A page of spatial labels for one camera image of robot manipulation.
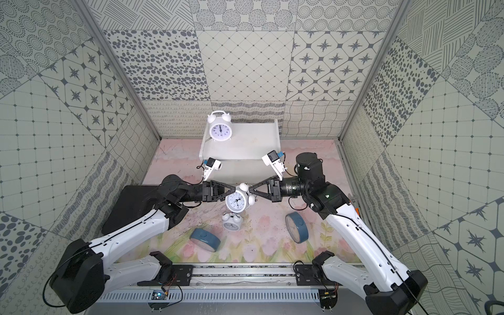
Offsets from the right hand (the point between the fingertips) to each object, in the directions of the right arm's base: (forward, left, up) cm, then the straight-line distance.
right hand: (252, 192), depth 60 cm
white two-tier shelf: (+15, +5, 0) cm, 16 cm away
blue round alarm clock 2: (-2, -17, -24) cm, 29 cm away
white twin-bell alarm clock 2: (+1, +10, -25) cm, 27 cm away
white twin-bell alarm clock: (-2, +5, -2) cm, 6 cm away
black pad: (+10, +56, -27) cm, 62 cm away
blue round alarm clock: (-8, +18, -21) cm, 29 cm away
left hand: (-2, +4, 0) cm, 5 cm away
